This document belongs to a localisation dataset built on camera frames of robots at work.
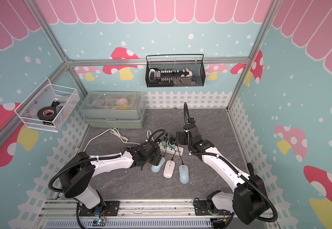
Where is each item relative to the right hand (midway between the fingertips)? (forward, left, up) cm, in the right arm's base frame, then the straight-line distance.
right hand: (182, 134), depth 84 cm
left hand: (-8, +17, -13) cm, 23 cm away
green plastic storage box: (+23, +48, -1) cm, 53 cm away
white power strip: (-4, +3, -13) cm, 14 cm away
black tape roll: (+1, +69, +19) cm, 71 cm away
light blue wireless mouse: (-15, +16, -15) cm, 27 cm away
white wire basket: (+17, +78, +18) cm, 82 cm away
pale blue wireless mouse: (-18, 0, -15) cm, 23 cm away
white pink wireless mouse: (-15, +9, -16) cm, 23 cm away
